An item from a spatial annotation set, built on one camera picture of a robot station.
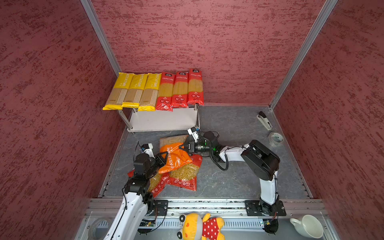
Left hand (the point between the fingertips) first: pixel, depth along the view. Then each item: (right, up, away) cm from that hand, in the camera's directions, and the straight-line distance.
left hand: (168, 155), depth 82 cm
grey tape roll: (+71, +7, +20) cm, 75 cm away
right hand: (+6, +3, 0) cm, 6 cm away
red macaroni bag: (+10, -12, -1) cm, 15 cm away
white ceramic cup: (+68, -28, -15) cm, 75 cm away
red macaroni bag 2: (-5, -14, -2) cm, 16 cm away
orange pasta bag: (+5, 0, -3) cm, 6 cm away
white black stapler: (+67, +20, +28) cm, 75 cm away
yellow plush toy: (+15, -26, -18) cm, 35 cm away
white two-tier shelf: (+4, +20, +18) cm, 27 cm away
